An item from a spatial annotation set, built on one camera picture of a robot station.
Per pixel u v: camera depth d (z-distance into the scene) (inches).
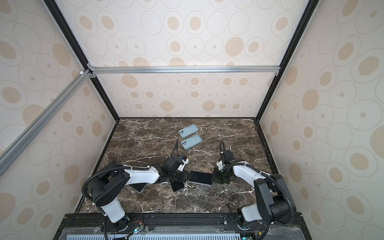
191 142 42.1
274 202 17.0
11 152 20.3
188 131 44.5
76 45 31.5
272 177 18.1
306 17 27.8
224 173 29.3
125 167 20.8
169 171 28.2
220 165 33.4
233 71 63.5
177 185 33.8
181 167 31.9
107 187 18.0
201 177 34.4
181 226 28.8
